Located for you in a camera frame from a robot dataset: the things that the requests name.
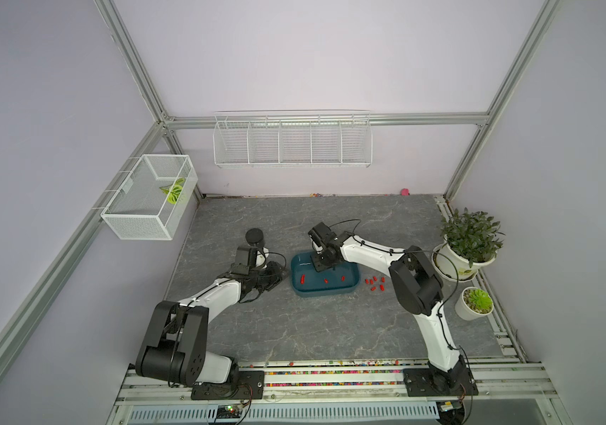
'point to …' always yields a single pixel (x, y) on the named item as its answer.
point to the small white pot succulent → (473, 304)
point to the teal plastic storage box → (306, 281)
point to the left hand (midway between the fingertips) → (289, 275)
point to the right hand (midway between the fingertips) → (319, 261)
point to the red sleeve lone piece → (343, 278)
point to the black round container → (254, 235)
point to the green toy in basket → (174, 190)
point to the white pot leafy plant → (470, 240)
